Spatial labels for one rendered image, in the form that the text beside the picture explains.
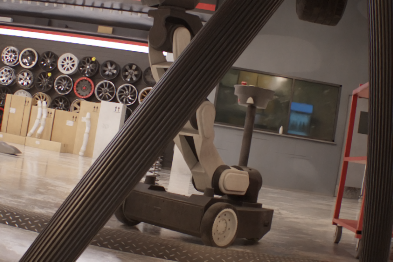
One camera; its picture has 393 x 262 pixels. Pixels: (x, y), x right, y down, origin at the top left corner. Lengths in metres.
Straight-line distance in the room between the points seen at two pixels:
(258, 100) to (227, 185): 3.27
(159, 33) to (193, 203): 0.70
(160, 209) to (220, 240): 0.31
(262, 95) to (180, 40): 3.53
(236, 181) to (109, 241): 0.88
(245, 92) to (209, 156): 3.28
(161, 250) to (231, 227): 0.52
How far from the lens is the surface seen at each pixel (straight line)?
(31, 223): 2.30
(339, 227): 3.54
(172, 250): 2.22
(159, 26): 2.59
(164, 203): 2.70
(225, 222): 2.61
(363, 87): 3.34
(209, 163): 2.81
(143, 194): 2.79
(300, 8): 3.60
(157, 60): 2.70
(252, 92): 6.03
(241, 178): 2.93
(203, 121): 2.68
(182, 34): 2.58
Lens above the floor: 0.36
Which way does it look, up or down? 4 degrees up
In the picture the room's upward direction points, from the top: 9 degrees clockwise
